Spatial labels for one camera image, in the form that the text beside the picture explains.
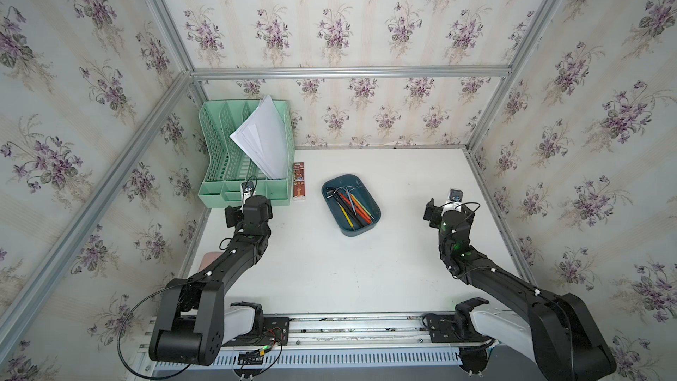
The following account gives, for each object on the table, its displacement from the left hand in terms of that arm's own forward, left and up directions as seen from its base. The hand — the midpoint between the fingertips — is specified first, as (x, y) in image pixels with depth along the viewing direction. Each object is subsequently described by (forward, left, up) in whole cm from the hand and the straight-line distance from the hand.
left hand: (247, 203), depth 87 cm
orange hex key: (+5, -39, -10) cm, 41 cm away
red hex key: (+5, -38, -11) cm, 39 cm away
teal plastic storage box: (+12, -39, -10) cm, 42 cm away
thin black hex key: (+3, -37, -10) cm, 38 cm away
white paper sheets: (+23, -3, +11) cm, 26 cm away
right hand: (-1, -67, +3) cm, 67 cm away
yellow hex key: (+2, -34, -11) cm, 35 cm away
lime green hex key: (+5, -40, -10) cm, 42 cm away
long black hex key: (+5, -34, -10) cm, 36 cm away
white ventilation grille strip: (-42, -2, -13) cm, 44 cm away
